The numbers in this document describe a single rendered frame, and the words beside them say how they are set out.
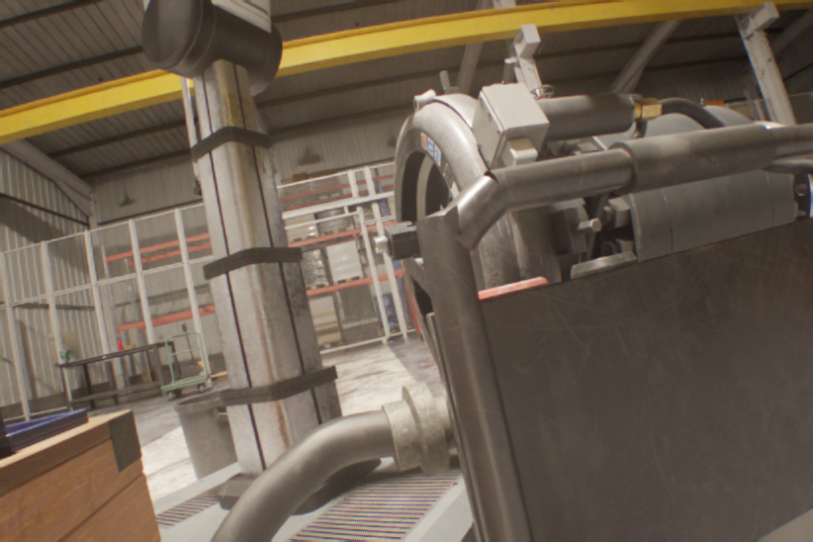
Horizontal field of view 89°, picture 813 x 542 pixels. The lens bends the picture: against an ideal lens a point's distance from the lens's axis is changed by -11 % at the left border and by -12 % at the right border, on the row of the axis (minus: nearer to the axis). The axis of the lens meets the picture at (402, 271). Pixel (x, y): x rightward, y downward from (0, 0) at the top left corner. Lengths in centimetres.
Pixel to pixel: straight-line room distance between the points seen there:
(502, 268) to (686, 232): 49
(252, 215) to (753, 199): 110
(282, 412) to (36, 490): 43
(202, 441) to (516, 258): 114
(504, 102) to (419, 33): 894
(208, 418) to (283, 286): 85
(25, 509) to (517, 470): 28
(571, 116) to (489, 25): 928
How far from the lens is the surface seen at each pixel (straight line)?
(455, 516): 61
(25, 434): 39
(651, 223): 107
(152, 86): 993
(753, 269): 38
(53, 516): 37
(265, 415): 74
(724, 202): 123
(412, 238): 122
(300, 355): 77
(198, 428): 158
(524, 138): 78
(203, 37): 87
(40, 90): 1364
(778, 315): 39
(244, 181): 79
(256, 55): 93
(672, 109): 103
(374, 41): 956
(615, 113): 91
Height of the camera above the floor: 51
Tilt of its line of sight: 5 degrees up
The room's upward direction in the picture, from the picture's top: 13 degrees counter-clockwise
